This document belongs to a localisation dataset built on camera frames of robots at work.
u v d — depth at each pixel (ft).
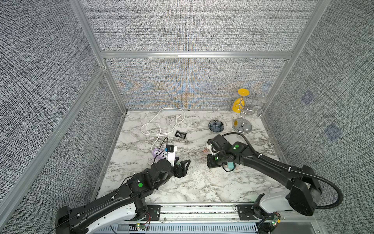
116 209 1.60
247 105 3.97
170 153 2.02
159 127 3.39
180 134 3.38
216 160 2.25
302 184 1.35
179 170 2.09
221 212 2.46
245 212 2.40
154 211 2.41
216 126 3.49
